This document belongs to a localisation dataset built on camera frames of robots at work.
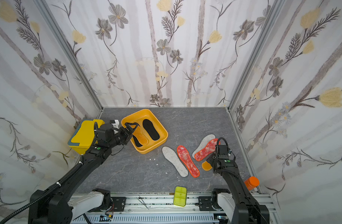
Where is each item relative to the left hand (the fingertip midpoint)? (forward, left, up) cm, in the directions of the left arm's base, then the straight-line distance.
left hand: (137, 127), depth 79 cm
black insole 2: (+16, -3, -23) cm, 28 cm away
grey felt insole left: (-7, -20, -23) cm, 31 cm away
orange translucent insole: (+7, +3, -19) cm, 21 cm away
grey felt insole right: (+2, -43, -23) cm, 49 cm away
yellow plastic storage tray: (+26, +8, -21) cm, 34 cm away
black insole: (+4, +6, -22) cm, 23 cm away
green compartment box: (-32, -24, -22) cm, 46 cm away
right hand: (-12, -46, -19) cm, 51 cm away
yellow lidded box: (-1, +36, -9) cm, 37 cm away
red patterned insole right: (-5, -44, -22) cm, 49 cm away
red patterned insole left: (-7, -28, -23) cm, 37 cm away
